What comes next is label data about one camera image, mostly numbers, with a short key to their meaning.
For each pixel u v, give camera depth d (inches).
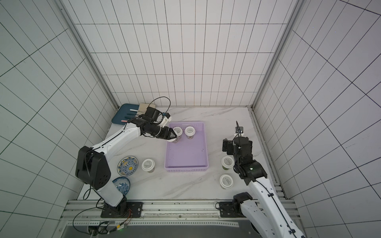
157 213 28.6
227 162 32.8
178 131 38.2
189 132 37.5
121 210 25.5
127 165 34.4
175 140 32.3
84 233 26.3
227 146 26.4
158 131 29.0
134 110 46.4
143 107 46.5
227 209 28.6
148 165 32.1
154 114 27.4
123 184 31.2
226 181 30.0
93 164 19.2
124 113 45.7
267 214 17.2
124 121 43.6
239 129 24.0
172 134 31.0
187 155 36.7
